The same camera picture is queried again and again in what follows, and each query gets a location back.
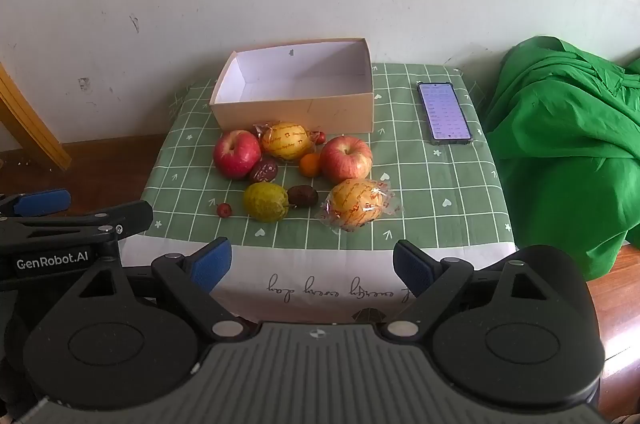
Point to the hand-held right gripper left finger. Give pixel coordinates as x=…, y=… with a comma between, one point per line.
x=212, y=264

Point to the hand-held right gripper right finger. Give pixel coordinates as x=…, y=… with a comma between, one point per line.
x=410, y=266

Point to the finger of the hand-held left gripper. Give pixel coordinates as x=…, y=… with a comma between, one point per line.
x=42, y=202
x=125, y=216

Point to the small red crabapple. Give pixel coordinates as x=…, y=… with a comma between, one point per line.
x=320, y=137
x=224, y=211

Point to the green pear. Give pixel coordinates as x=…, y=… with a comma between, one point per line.
x=265, y=202

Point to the plastic-wrapped yellow orange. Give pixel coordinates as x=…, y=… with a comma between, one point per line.
x=285, y=139
x=356, y=203

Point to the red jujube date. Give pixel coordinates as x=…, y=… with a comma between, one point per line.
x=264, y=171

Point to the red apple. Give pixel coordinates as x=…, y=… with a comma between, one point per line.
x=235, y=153
x=346, y=159

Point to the dark brown jujube date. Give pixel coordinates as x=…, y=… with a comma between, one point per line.
x=302, y=196

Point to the small orange tangerine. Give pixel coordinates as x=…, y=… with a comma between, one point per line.
x=310, y=164

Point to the cardboard box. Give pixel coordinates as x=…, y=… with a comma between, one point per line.
x=300, y=108

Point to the green checked tablecloth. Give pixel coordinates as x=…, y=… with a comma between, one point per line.
x=440, y=184

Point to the smartphone with lit screen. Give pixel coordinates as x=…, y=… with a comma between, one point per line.
x=445, y=113

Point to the bright green cloth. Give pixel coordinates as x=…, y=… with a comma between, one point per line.
x=560, y=143

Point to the yellow wooden frame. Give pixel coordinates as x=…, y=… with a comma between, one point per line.
x=30, y=118

